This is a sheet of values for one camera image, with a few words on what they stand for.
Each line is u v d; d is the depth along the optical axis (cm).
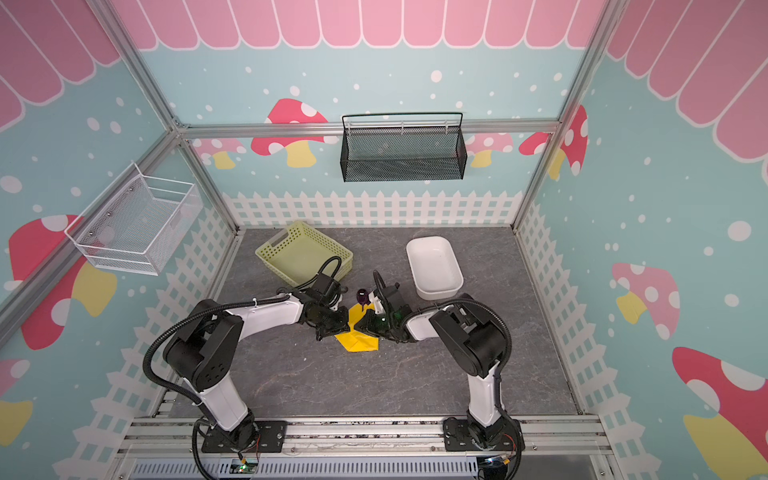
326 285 78
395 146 94
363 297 99
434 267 107
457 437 74
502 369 51
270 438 74
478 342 51
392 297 77
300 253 110
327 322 81
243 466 73
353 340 91
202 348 48
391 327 77
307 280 78
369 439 76
